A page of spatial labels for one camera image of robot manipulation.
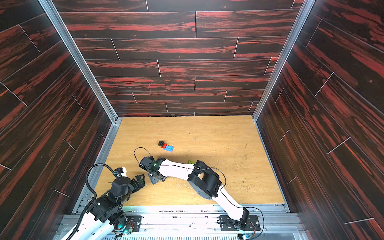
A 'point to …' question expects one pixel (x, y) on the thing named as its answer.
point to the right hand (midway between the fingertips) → (161, 173)
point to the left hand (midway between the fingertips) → (140, 179)
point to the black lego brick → (161, 143)
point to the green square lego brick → (191, 162)
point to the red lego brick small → (164, 145)
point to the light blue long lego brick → (169, 148)
